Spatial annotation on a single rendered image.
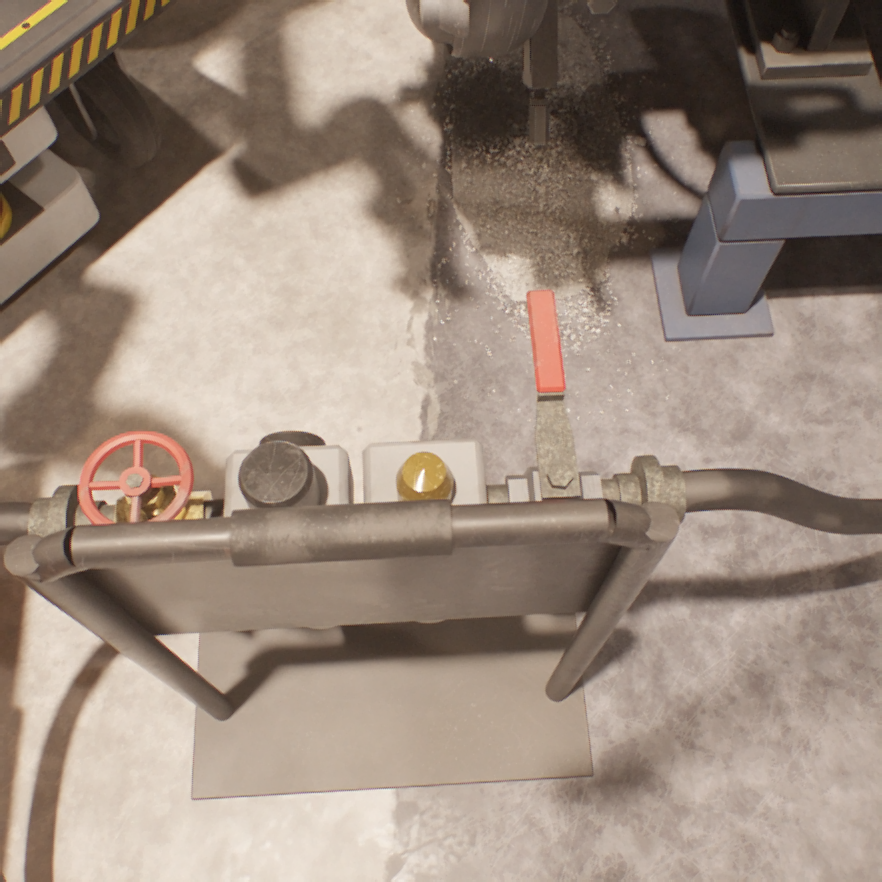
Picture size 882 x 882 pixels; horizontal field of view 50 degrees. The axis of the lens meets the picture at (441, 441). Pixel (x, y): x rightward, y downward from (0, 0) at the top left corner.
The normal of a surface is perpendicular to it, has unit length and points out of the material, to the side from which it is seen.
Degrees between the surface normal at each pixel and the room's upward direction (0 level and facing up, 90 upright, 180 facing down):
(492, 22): 113
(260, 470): 0
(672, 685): 0
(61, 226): 90
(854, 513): 42
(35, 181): 0
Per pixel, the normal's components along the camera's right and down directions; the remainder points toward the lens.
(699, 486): -0.12, -0.15
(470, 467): 0.00, -0.42
